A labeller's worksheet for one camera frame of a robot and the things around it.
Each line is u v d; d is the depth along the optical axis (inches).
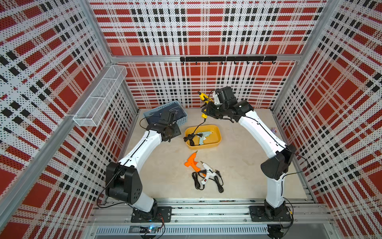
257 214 28.7
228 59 35.0
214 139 39.4
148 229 27.3
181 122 42.6
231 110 22.3
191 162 35.8
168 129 27.6
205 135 40.1
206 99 30.2
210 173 33.8
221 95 24.0
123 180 17.2
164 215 29.0
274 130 41.1
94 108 27.7
